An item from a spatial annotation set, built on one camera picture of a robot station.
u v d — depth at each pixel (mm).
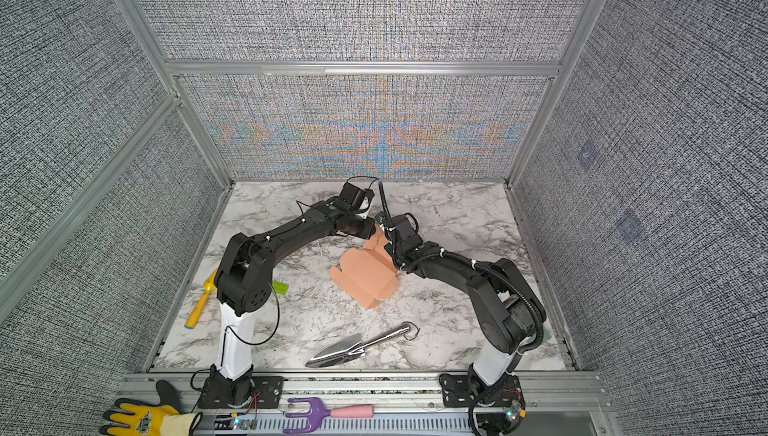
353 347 803
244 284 532
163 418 663
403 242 711
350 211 758
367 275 932
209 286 897
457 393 731
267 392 733
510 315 468
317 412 713
